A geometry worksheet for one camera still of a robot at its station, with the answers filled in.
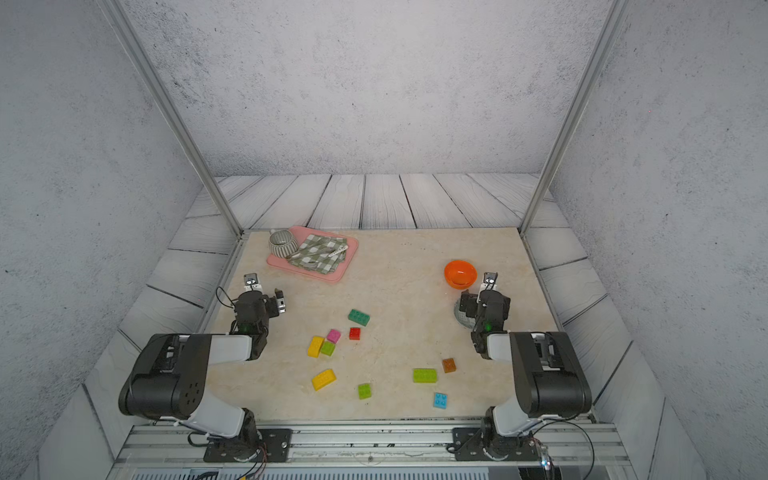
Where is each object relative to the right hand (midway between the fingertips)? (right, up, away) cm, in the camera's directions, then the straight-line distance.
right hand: (487, 290), depth 94 cm
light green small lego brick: (-48, -16, -5) cm, 51 cm away
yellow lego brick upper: (-52, -16, -5) cm, 54 cm away
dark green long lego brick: (-40, -9, +2) cm, 41 cm away
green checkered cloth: (-56, +11, +18) cm, 60 cm away
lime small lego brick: (-37, -25, -13) cm, 46 cm away
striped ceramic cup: (-71, +15, +20) cm, 75 cm away
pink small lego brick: (-47, -13, -2) cm, 49 cm away
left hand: (-69, 0, 0) cm, 69 cm away
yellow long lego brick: (-48, -23, -11) cm, 54 cm away
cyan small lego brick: (-17, -27, -15) cm, 35 cm away
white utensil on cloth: (-48, +13, +20) cm, 53 cm away
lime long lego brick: (-20, -22, -11) cm, 32 cm away
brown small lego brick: (-13, -20, -9) cm, 25 cm away
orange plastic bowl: (-6, +4, +10) cm, 13 cm away
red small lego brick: (-40, -13, -3) cm, 42 cm away
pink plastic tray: (-65, +20, +26) cm, 73 cm away
